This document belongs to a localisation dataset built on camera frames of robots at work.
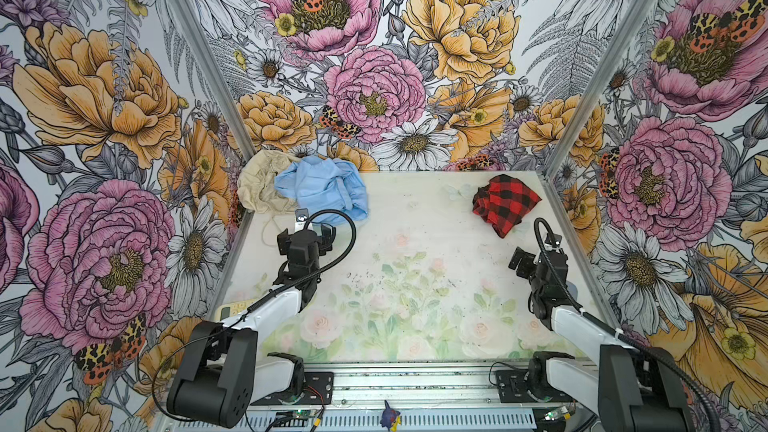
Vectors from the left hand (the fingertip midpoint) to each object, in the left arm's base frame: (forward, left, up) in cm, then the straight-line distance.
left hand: (305, 236), depth 89 cm
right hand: (-6, -66, -5) cm, 67 cm away
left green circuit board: (-41, -3, -12) cm, 43 cm away
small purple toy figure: (-43, -24, -7) cm, 50 cm away
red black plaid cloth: (+15, -63, -3) cm, 65 cm away
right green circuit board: (-43, -62, -13) cm, 77 cm away
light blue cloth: (+21, -4, -4) cm, 22 cm away
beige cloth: (+30, +25, -8) cm, 40 cm away
